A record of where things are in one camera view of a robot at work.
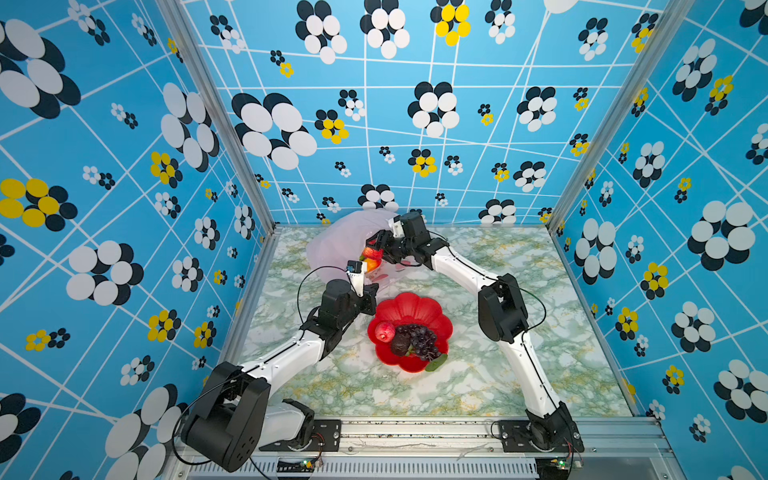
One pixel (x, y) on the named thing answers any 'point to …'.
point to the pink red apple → (384, 331)
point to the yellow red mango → (372, 264)
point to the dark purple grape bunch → (423, 341)
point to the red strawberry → (371, 253)
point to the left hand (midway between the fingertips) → (379, 284)
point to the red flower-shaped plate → (409, 309)
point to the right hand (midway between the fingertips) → (369, 246)
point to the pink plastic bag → (341, 238)
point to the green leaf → (436, 363)
